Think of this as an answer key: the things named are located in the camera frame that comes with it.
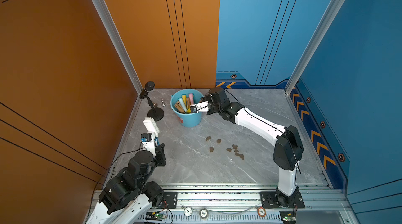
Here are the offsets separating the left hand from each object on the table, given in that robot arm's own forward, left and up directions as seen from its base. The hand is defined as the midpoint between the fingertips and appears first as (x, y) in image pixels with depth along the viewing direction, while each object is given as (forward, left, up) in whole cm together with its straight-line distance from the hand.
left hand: (163, 143), depth 69 cm
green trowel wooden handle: (+28, -2, -11) cm, 30 cm away
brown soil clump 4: (+4, -36, -22) cm, 43 cm away
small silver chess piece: (+39, +12, -20) cm, 45 cm away
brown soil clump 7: (+7, -22, -21) cm, 31 cm away
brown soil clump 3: (+3, -39, -22) cm, 45 cm away
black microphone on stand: (+32, +15, -22) cm, 41 cm away
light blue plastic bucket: (+21, -8, -13) cm, 26 cm away
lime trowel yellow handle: (+34, -5, -8) cm, 35 cm away
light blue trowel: (+30, -4, -10) cm, 32 cm away
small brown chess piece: (+39, +18, -20) cm, 47 cm away
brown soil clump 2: (+9, -36, -22) cm, 43 cm away
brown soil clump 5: (+14, -20, -22) cm, 33 cm away
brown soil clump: (+7, -32, -23) cm, 40 cm away
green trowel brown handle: (+32, -7, -9) cm, 34 cm away
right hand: (+28, -18, +2) cm, 33 cm away
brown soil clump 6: (+12, -26, -22) cm, 37 cm away
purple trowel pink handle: (+34, -9, -7) cm, 36 cm away
